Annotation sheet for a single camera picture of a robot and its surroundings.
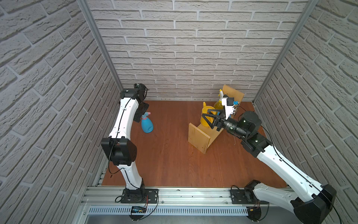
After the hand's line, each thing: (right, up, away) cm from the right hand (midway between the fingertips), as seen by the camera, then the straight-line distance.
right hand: (201, 116), depth 61 cm
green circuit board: (-32, -50, +11) cm, 60 cm away
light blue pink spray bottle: (-34, -7, +34) cm, 49 cm away
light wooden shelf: (+1, -12, +13) cm, 17 cm away
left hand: (-34, +4, +21) cm, 40 cm away
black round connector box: (+28, -50, +8) cm, 58 cm away
